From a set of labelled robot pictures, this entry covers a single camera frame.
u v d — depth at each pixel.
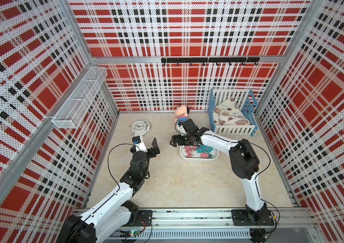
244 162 0.55
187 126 0.77
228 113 1.16
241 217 0.72
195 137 0.71
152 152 0.71
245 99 1.15
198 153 0.98
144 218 0.74
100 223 0.43
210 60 0.91
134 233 0.69
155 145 0.78
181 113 1.10
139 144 0.67
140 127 1.05
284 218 0.75
